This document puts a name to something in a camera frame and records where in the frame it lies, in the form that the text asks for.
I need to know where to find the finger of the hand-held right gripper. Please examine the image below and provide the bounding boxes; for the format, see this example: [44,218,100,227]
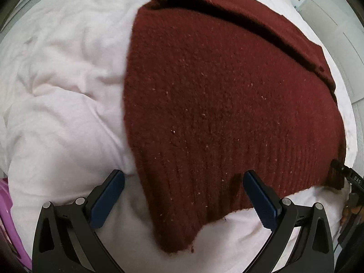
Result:
[331,159,353,180]

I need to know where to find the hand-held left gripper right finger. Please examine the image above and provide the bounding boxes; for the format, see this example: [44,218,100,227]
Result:
[243,170,335,273]

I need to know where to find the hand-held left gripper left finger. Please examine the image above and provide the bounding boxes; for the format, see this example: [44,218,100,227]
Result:
[33,169,126,273]

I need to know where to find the dark red knitted sweater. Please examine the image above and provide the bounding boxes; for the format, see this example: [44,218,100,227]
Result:
[123,0,347,254]

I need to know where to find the pink box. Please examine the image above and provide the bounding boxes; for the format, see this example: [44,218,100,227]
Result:
[0,177,32,268]

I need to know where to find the white bed duvet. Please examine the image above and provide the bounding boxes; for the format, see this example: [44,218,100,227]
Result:
[0,0,359,273]

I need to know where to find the white panelled wardrobe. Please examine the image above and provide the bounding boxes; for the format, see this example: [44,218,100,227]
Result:
[297,0,364,104]

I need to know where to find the white louvered cabinet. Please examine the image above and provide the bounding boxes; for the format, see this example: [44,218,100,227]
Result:
[0,0,69,33]

